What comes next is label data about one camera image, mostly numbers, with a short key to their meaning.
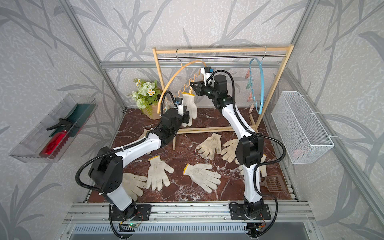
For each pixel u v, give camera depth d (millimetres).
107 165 513
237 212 728
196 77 1046
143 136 1044
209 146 990
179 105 698
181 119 664
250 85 839
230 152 954
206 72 730
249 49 626
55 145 593
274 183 832
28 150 576
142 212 726
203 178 846
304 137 605
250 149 542
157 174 853
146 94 884
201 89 732
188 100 823
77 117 721
